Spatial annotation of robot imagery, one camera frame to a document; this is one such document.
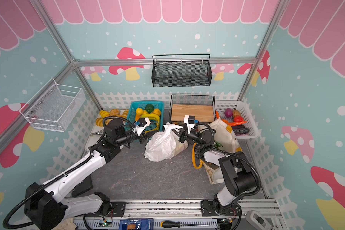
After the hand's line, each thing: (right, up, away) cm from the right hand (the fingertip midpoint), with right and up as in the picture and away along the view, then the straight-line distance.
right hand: (170, 126), depth 72 cm
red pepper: (+49, +5, +33) cm, 59 cm away
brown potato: (+50, +10, +40) cm, 65 cm away
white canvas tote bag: (+32, -7, +12) cm, 35 cm away
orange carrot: (+45, +1, +30) cm, 54 cm away
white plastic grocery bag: (-3, -10, +3) cm, 11 cm away
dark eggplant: (+46, -3, +22) cm, 51 cm away
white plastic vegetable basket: (+43, +17, +52) cm, 70 cm away
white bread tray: (-54, -6, +30) cm, 62 cm away
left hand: (-8, -1, 0) cm, 8 cm away
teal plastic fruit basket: (-30, +16, +40) cm, 52 cm away
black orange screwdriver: (+1, -47, -4) cm, 47 cm away
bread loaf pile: (-48, +10, +40) cm, 63 cm away
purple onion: (+44, +10, +40) cm, 60 cm away
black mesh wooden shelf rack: (+22, +13, +27) cm, 37 cm away
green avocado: (-17, +13, +37) cm, 43 cm away
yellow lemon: (-26, +11, +37) cm, 46 cm away
